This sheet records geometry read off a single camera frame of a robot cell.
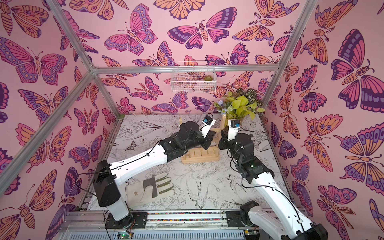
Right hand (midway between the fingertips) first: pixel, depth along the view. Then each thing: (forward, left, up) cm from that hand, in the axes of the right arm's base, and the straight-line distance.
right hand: (223, 130), depth 73 cm
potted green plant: (+25, -15, -5) cm, 30 cm away
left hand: (-2, +3, 0) cm, 4 cm away
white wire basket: (+40, +16, +4) cm, 43 cm away
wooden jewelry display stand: (-1, +10, -24) cm, 26 cm away
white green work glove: (-23, +43, -28) cm, 56 cm away
